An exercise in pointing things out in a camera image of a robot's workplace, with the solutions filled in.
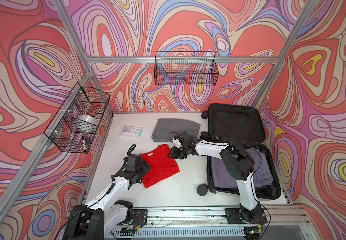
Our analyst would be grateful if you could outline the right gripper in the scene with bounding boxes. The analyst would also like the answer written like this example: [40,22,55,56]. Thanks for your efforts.
[165,144,188,160]

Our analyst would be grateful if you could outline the grey towel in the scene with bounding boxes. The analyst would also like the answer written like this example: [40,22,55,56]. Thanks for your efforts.
[152,118,201,143]

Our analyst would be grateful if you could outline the red t-shirt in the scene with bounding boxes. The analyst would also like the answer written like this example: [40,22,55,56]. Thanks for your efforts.
[141,144,180,189]

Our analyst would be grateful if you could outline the clear plastic packet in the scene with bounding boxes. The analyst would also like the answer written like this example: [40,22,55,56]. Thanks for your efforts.
[118,125,144,139]

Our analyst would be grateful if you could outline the black suitcase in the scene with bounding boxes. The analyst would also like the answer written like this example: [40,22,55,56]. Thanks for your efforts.
[201,104,281,200]

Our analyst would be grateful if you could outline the purple pants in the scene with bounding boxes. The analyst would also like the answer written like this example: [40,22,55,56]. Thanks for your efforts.
[210,149,273,189]

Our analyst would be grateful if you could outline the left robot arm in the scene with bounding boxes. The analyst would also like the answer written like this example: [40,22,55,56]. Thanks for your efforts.
[62,154,151,240]

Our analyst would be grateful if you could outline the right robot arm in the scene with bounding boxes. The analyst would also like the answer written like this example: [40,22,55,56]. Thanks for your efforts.
[169,132,261,223]

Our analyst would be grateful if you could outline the black marker pen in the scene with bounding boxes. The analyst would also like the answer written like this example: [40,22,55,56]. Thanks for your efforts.
[82,136,91,153]

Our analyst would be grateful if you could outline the white tape roll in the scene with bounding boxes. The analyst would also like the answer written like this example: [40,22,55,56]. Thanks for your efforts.
[76,115,99,134]

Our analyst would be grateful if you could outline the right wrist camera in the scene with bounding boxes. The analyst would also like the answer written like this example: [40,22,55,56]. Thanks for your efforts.
[172,136,182,148]

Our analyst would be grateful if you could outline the left wall wire basket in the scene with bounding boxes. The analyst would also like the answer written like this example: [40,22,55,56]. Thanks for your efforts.
[44,83,111,154]

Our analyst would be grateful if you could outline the wall wire basket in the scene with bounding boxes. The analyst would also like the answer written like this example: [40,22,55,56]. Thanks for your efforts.
[154,50,219,86]
[44,83,111,154]

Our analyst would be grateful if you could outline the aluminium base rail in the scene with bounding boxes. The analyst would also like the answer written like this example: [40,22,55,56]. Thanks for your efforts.
[60,204,314,240]

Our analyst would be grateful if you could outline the back wall wire basket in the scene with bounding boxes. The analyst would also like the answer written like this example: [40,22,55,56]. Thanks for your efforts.
[154,50,219,86]

